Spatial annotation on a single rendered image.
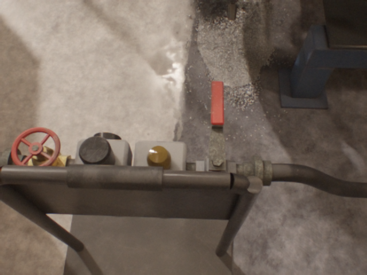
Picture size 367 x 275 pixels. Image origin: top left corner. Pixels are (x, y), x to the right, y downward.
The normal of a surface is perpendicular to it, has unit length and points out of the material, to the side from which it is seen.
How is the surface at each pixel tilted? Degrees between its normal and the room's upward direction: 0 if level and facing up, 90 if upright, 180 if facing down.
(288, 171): 15
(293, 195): 0
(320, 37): 0
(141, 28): 0
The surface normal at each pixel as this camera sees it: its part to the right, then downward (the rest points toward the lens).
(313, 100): 0.00, -0.43
